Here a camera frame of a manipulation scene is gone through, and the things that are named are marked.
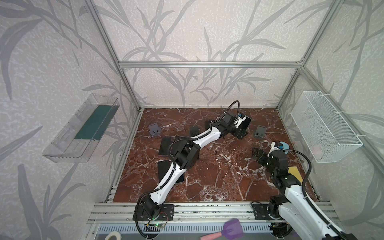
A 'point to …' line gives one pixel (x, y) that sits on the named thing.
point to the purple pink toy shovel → (232, 230)
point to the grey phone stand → (154, 130)
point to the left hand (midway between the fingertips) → (244, 125)
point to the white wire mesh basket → (327, 135)
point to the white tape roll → (117, 234)
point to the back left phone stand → (194, 131)
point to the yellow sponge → (294, 171)
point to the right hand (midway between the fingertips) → (258, 147)
